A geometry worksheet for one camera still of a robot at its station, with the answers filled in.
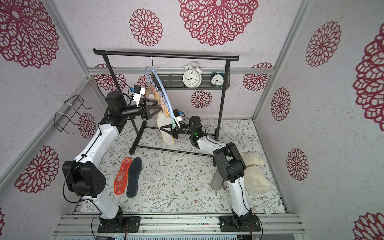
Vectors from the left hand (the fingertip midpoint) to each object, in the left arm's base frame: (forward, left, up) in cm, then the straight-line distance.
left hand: (159, 106), depth 74 cm
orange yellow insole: (-4, -2, -6) cm, 8 cm away
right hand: (-5, +1, -11) cm, 12 cm away
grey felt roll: (-25, -31, -35) cm, 53 cm away
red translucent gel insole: (-23, +25, -36) cm, 49 cm away
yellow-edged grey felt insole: (+11, +6, -3) cm, 13 cm away
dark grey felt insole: (-18, +19, -37) cm, 45 cm away
